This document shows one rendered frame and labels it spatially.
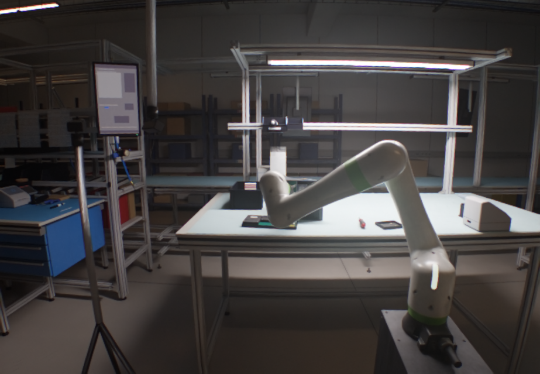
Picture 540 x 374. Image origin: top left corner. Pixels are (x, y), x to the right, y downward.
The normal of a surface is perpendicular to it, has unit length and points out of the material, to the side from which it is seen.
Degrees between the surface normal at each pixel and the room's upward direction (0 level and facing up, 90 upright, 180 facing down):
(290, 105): 98
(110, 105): 101
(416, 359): 0
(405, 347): 0
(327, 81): 90
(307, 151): 90
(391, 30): 90
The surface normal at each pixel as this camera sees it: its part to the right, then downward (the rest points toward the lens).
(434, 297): -0.31, 0.12
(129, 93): 0.38, 0.31
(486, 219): -0.04, 0.13
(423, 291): -0.76, 0.08
